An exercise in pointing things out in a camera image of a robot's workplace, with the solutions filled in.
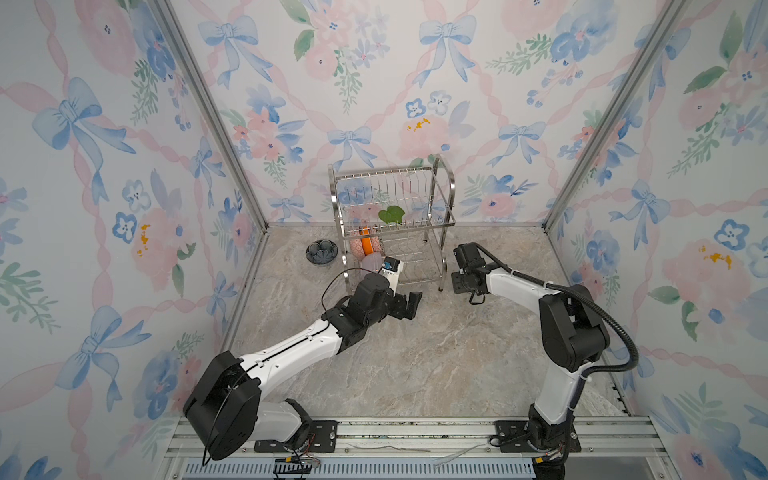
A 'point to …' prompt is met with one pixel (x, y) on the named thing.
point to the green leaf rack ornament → (393, 214)
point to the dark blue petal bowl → (321, 251)
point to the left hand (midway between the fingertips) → (409, 287)
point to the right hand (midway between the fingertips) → (466, 278)
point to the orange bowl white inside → (367, 242)
